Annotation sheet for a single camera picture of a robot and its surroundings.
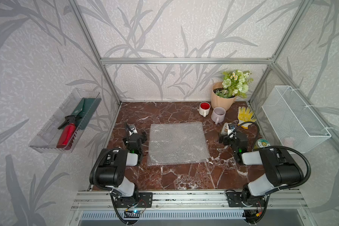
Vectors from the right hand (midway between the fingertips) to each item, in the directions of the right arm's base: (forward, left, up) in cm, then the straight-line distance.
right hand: (226, 130), depth 95 cm
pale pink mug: (+13, +3, +1) cm, 13 cm away
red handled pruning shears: (-20, +80, +30) cm, 87 cm away
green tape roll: (-11, -20, +2) cm, 22 cm away
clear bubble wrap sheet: (-7, +33, -5) cm, 34 cm away
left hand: (-1, +62, +2) cm, 62 cm away
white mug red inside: (+23, +12, -3) cm, 26 cm away
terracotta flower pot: (+22, +3, +6) cm, 23 cm away
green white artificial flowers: (+26, -8, +20) cm, 33 cm away
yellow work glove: (+18, -21, -7) cm, 29 cm away
